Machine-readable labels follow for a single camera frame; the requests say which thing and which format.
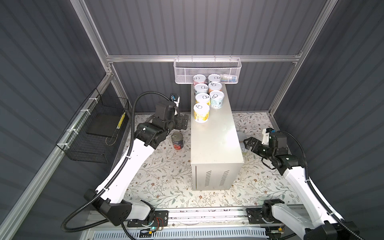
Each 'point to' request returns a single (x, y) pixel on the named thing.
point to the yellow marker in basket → (121, 120)
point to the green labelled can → (244, 151)
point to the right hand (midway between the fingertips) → (252, 144)
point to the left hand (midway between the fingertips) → (176, 114)
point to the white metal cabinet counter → (216, 157)
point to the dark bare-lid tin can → (177, 140)
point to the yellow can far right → (241, 136)
